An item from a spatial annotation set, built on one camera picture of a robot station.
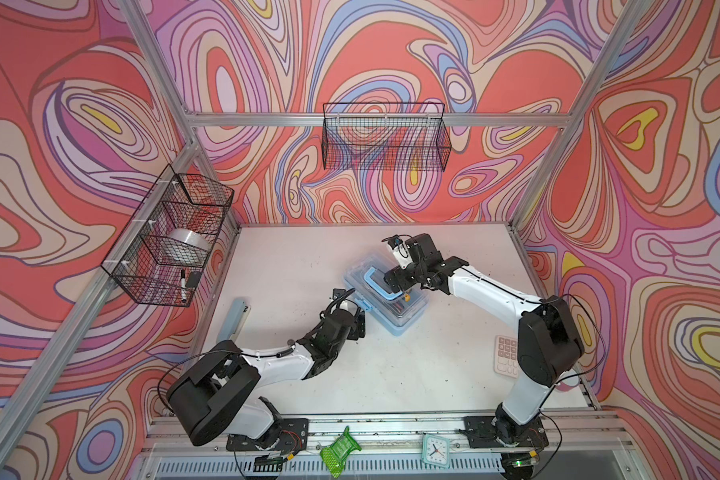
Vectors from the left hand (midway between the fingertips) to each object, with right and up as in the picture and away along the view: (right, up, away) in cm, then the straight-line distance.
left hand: (357, 310), depth 89 cm
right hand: (+14, +10, +2) cm, 17 cm away
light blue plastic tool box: (+12, 0, -6) cm, 13 cm away
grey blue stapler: (-37, -3, 0) cm, 37 cm away
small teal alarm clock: (+19, -30, -19) cm, 40 cm away
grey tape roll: (-41, +21, -15) cm, 49 cm away
